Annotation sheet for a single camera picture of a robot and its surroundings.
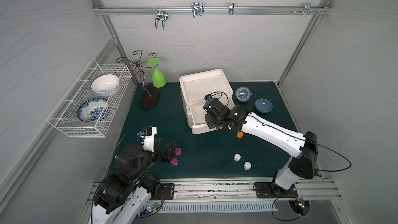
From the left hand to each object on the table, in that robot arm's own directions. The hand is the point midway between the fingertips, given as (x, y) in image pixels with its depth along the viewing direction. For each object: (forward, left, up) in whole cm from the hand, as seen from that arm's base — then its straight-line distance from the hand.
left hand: (169, 142), depth 64 cm
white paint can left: (+2, -32, -23) cm, 39 cm away
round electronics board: (-19, -61, -27) cm, 69 cm away
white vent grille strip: (-20, -22, -25) cm, 39 cm away
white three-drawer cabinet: (+34, -8, -1) cm, 35 cm away
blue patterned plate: (+10, +34, +8) cm, 37 cm away
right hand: (+16, -17, -3) cm, 24 cm away
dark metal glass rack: (+45, +26, -23) cm, 56 cm away
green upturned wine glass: (+41, +14, -2) cm, 43 cm away
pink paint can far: (+4, 0, -22) cm, 23 cm away
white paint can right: (-2, -37, -23) cm, 44 cm away
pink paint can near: (-1, +1, -22) cm, 22 cm away
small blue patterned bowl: (+48, -42, -22) cm, 67 cm away
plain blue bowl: (+38, -55, -23) cm, 71 cm away
